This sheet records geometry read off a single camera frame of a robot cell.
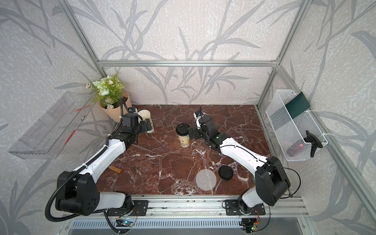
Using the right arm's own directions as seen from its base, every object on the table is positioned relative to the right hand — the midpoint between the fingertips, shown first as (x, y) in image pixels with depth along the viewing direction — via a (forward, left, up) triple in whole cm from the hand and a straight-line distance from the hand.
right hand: (195, 125), depth 84 cm
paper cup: (+11, +32, -2) cm, 34 cm away
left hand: (+3, +32, 0) cm, 32 cm away
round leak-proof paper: (-25, -6, -19) cm, 32 cm away
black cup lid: (-2, +8, -2) cm, 8 cm away
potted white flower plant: (+19, +53, +10) cm, 57 cm away
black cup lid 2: (-22, -17, -18) cm, 33 cm away
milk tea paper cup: (-5, +7, -9) cm, 13 cm away
